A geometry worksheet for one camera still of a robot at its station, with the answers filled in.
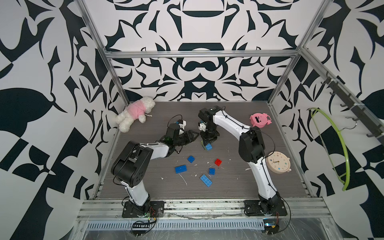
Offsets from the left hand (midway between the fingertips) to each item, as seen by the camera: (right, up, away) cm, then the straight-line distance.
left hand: (196, 132), depth 91 cm
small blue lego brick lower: (+9, -21, -6) cm, 24 cm away
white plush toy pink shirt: (-40, +14, +13) cm, 44 cm away
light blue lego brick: (+8, -9, 0) cm, 12 cm away
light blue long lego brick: (+5, -25, -10) cm, 27 cm away
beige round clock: (+47, -17, -4) cm, 50 cm away
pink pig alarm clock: (+44, +7, +14) cm, 47 cm away
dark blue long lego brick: (-9, -20, -6) cm, 23 cm away
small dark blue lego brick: (-3, -16, -2) cm, 16 cm away
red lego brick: (+12, -17, -4) cm, 21 cm away
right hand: (+6, -6, +2) cm, 9 cm away
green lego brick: (-14, -2, -17) cm, 22 cm away
